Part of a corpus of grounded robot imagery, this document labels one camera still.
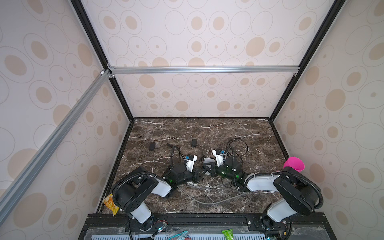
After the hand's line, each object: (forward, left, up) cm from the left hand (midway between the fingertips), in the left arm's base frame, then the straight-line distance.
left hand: (209, 171), depth 82 cm
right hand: (+3, +3, 0) cm, 5 cm away
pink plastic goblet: (+2, -45, +6) cm, 45 cm away
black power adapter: (+25, +9, -10) cm, 28 cm away
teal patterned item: (-29, +13, -6) cm, 32 cm away
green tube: (-28, -8, -6) cm, 30 cm away
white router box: (+11, -1, -9) cm, 14 cm away
